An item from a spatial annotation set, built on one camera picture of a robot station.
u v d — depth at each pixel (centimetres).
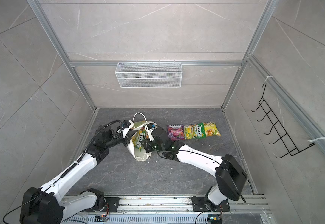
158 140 60
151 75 100
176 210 73
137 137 91
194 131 101
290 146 61
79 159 52
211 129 101
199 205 73
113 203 73
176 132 99
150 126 70
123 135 65
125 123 63
